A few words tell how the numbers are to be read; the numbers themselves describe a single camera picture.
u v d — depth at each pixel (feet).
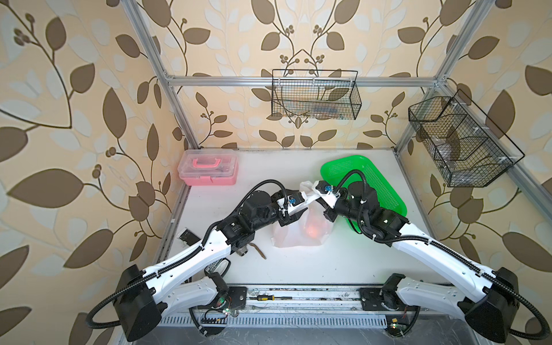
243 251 2.72
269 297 2.44
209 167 3.27
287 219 1.96
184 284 1.86
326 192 1.96
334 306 2.42
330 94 3.16
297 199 1.87
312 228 2.73
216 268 2.64
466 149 2.42
